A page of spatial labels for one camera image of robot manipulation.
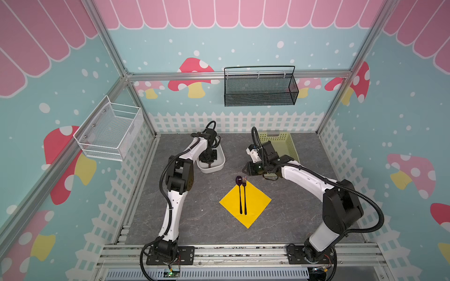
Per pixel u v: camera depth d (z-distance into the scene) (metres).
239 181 0.97
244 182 0.97
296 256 0.74
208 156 0.93
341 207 0.46
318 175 0.52
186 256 0.75
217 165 0.97
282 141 1.15
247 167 0.78
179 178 0.64
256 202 0.90
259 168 0.75
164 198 0.62
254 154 0.81
